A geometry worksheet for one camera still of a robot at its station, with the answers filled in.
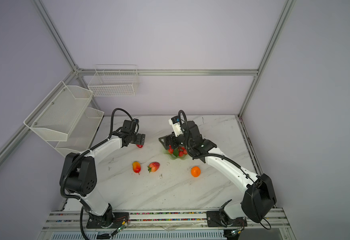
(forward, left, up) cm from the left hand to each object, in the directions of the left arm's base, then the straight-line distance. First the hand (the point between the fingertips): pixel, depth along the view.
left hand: (135, 137), depth 94 cm
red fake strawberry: (-1, -1, -9) cm, 9 cm away
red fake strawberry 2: (-17, -13, -7) cm, 22 cm away
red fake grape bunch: (-6, -30, -7) cm, 31 cm away
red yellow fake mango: (-17, -2, -7) cm, 18 cm away
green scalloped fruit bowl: (-8, -23, -9) cm, 26 cm away
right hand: (-10, -20, +16) cm, 28 cm away
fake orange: (-20, -38, -6) cm, 43 cm away
